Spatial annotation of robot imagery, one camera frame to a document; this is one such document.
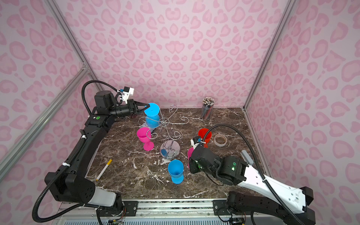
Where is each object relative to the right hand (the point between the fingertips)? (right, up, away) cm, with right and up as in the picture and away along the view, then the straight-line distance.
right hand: (188, 160), depth 65 cm
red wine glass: (+9, +11, +22) cm, 26 cm away
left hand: (-19, +27, +2) cm, 33 cm away
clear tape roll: (+21, +2, +32) cm, 38 cm away
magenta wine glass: (-31, +8, +38) cm, 50 cm away
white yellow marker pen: (-51, -11, +19) cm, 55 cm away
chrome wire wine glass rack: (-12, 0, +27) cm, 30 cm away
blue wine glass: (-18, +21, +6) cm, 28 cm away
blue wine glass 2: (-7, -8, +13) cm, 17 cm away
